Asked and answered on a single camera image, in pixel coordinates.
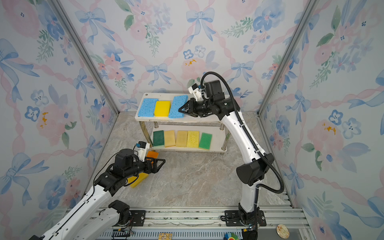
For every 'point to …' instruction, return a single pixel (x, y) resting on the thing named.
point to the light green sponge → (205, 140)
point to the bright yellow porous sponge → (193, 139)
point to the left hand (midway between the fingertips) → (159, 159)
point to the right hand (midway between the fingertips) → (180, 109)
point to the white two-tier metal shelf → (166, 126)
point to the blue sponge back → (147, 108)
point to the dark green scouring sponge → (158, 139)
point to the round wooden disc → (282, 231)
